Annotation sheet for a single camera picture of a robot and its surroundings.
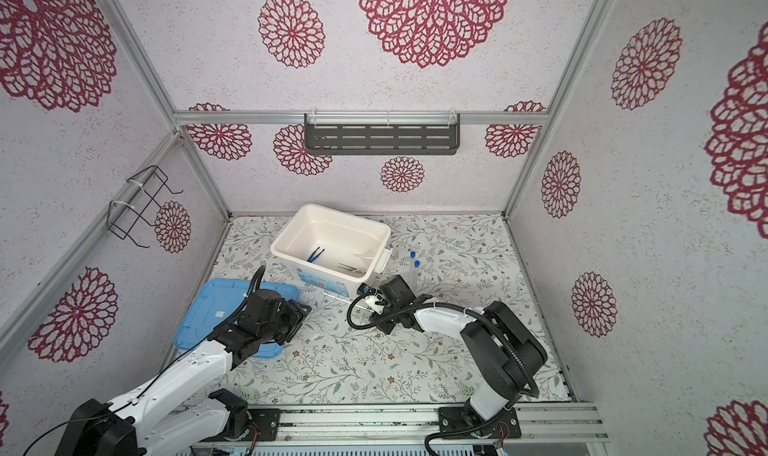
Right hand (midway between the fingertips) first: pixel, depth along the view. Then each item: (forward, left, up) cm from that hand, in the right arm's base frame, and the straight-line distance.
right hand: (376, 309), depth 91 cm
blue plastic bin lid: (+1, +55, -1) cm, 55 cm away
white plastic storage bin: (+24, +18, -1) cm, 30 cm away
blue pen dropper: (+21, +24, -1) cm, 32 cm away
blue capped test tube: (+9, -11, +11) cm, 18 cm away
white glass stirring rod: (+5, +11, -3) cm, 13 cm away
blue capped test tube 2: (+9, -12, +11) cm, 19 cm away
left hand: (-5, +18, +5) cm, 20 cm away
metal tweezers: (+15, +9, -1) cm, 18 cm away
